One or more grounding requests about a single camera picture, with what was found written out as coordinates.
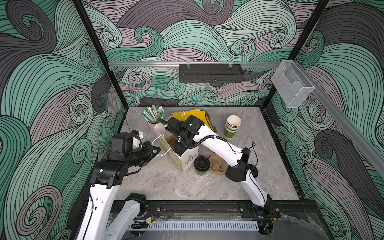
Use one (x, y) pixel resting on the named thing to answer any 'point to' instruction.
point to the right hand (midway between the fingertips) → (182, 151)
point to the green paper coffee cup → (200, 173)
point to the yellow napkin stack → (197, 113)
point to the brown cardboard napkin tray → (207, 116)
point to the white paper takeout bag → (188, 161)
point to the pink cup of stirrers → (151, 115)
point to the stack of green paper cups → (233, 123)
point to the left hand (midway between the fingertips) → (161, 148)
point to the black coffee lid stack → (255, 172)
